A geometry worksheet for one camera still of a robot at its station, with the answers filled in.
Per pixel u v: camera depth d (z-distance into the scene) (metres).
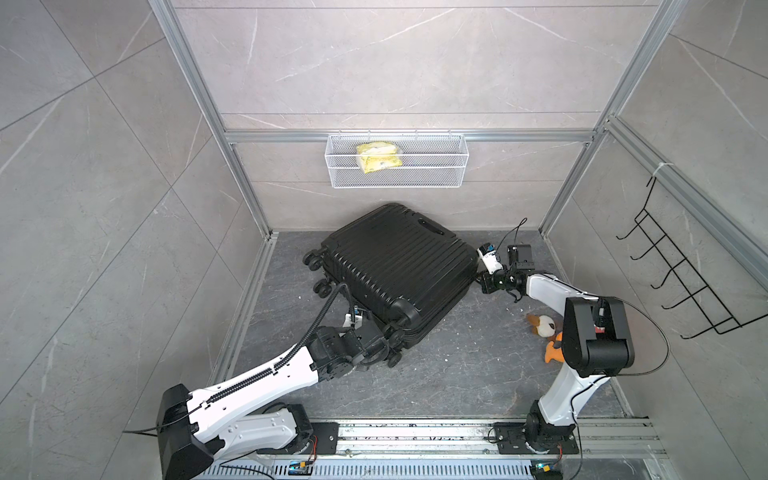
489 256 0.87
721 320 0.58
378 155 0.87
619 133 0.83
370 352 0.56
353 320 0.65
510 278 0.73
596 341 0.49
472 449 0.73
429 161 1.01
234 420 0.42
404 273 0.81
